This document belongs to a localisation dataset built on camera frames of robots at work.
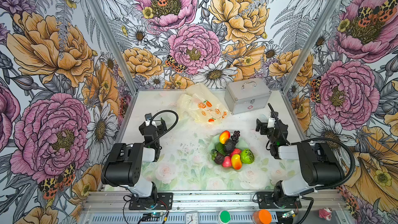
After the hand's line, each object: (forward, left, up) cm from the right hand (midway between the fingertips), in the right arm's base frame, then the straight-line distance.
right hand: (265, 123), depth 94 cm
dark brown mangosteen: (-21, +29, +1) cm, 36 cm away
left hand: (+1, +66, +1) cm, 66 cm away
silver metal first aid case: (+18, +10, +6) cm, 21 cm away
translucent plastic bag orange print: (+7, +38, +9) cm, 40 cm away
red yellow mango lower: (-23, +21, +2) cm, 31 cm away
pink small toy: (-45, -14, -3) cm, 47 cm away
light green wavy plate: (-13, +15, -2) cm, 20 cm away
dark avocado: (-16, +24, +3) cm, 29 cm away
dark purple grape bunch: (-9, +19, -1) cm, 21 cm away
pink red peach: (-22, +26, -2) cm, 34 cm away
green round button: (-45, +29, +2) cm, 54 cm away
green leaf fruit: (-15, +28, -1) cm, 32 cm away
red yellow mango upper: (-9, +25, +1) cm, 27 cm away
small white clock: (-45, +43, -5) cm, 62 cm away
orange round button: (-46, +14, +2) cm, 48 cm away
